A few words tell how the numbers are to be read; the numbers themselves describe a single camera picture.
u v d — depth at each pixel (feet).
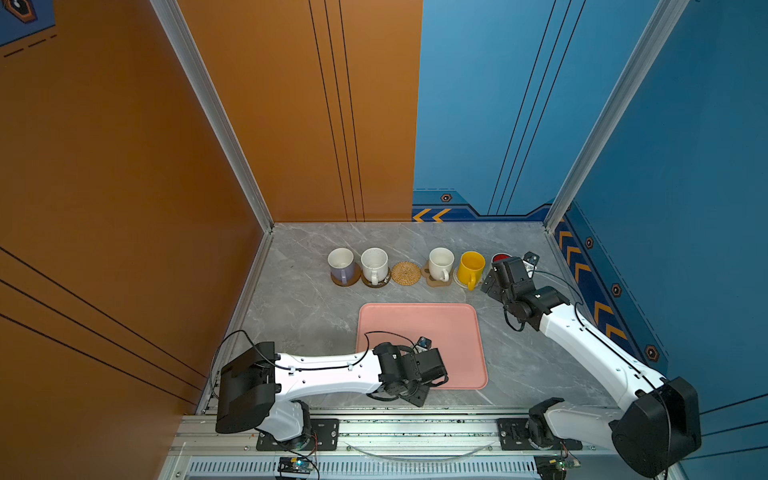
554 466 2.29
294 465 2.33
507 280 2.08
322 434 2.44
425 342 2.32
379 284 3.26
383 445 2.41
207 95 2.72
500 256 3.29
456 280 3.36
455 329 3.22
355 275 3.35
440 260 3.34
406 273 3.44
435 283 3.36
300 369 1.46
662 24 2.33
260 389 1.34
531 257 2.33
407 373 1.87
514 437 2.38
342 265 3.34
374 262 3.35
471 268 3.15
